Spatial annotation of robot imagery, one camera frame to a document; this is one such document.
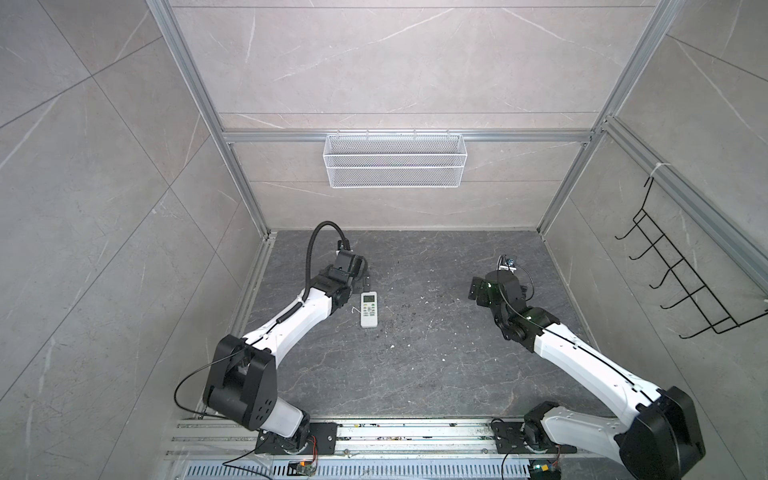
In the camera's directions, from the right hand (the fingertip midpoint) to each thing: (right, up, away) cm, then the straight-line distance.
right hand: (490, 279), depth 83 cm
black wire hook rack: (+40, 0, -13) cm, 42 cm away
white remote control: (-35, -11, +12) cm, 39 cm away
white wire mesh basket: (-29, +39, +17) cm, 52 cm away
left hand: (-41, +3, +5) cm, 42 cm away
